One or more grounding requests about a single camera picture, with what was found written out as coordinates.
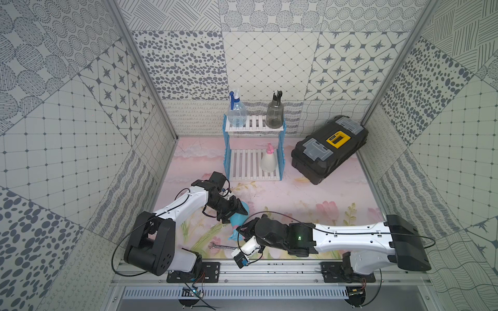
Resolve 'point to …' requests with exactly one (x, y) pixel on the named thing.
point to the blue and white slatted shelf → (245, 164)
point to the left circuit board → (186, 291)
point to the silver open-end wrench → (212, 245)
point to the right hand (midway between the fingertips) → (242, 224)
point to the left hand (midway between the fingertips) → (242, 213)
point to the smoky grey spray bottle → (275, 111)
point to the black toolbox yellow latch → (318, 154)
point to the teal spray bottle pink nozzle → (236, 221)
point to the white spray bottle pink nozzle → (268, 161)
